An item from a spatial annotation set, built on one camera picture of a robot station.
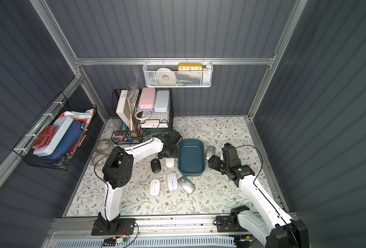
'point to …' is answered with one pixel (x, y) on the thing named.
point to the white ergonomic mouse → (169, 162)
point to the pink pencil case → (147, 98)
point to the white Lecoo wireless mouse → (154, 187)
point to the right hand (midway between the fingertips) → (217, 165)
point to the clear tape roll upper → (103, 146)
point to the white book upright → (121, 109)
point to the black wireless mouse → (155, 165)
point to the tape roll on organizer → (139, 118)
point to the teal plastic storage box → (191, 157)
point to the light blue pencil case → (162, 101)
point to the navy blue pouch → (76, 129)
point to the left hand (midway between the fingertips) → (173, 155)
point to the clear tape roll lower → (98, 158)
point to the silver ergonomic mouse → (210, 152)
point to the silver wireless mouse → (186, 184)
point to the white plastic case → (63, 122)
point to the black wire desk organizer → (140, 114)
